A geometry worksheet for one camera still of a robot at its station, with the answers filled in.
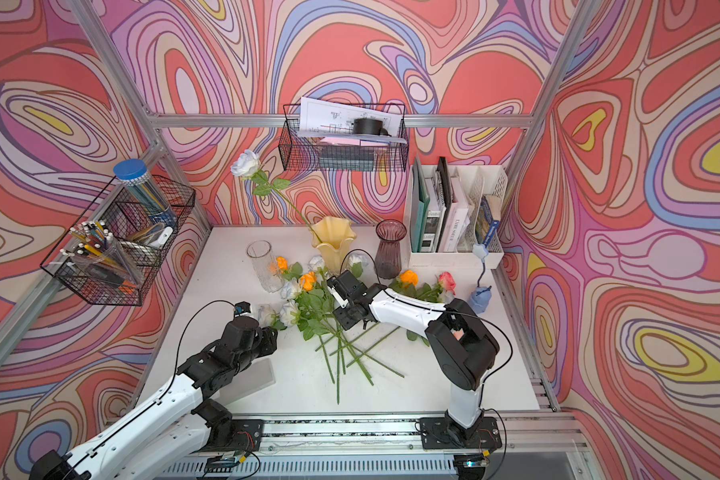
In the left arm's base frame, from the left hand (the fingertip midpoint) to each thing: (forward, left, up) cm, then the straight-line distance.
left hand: (275, 333), depth 83 cm
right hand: (+7, -21, -4) cm, 23 cm away
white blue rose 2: (+8, +4, -3) cm, 9 cm away
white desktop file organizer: (+51, -65, +15) cm, 84 cm away
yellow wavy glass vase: (+30, -15, +9) cm, 34 cm away
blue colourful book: (+37, -67, +7) cm, 77 cm away
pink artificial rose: (+20, -53, -3) cm, 57 cm away
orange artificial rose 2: (+19, -6, -3) cm, 21 cm away
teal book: (+30, -42, +21) cm, 56 cm away
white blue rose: (+6, -3, -2) cm, 7 cm away
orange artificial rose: (+27, +4, -4) cm, 28 cm away
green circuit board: (-29, +10, -11) cm, 33 cm away
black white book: (+43, -50, +20) cm, 69 cm away
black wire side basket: (+14, +30, +24) cm, 41 cm away
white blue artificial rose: (+28, -23, -2) cm, 36 cm away
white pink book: (+30, -53, +15) cm, 63 cm away
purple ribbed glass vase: (+31, -34, -2) cm, 46 cm away
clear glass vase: (+22, +7, +3) cm, 23 cm away
